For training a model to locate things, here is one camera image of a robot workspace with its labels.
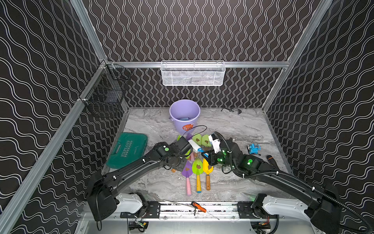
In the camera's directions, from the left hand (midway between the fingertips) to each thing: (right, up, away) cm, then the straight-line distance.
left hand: (182, 165), depth 75 cm
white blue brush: (+7, +9, +4) cm, 12 cm away
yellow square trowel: (+15, -6, +13) cm, 21 cm away
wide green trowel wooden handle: (+10, +11, +27) cm, 31 cm away
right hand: (+10, +7, 0) cm, 12 cm away
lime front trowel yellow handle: (+9, -5, +14) cm, 18 cm away
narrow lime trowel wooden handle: (-4, +11, +27) cm, 30 cm away
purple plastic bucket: (+1, +29, +30) cm, 42 cm away
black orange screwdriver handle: (+55, -2, +15) cm, 57 cm away
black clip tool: (+39, +32, +45) cm, 68 cm away
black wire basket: (-51, +38, +17) cm, 66 cm away
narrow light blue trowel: (0, +25, +36) cm, 44 cm away
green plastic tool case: (-34, +7, +17) cm, 39 cm away
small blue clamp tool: (+44, +5, +17) cm, 48 cm away
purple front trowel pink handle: (+2, -8, +13) cm, 15 cm away
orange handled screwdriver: (+6, -20, 0) cm, 21 cm away
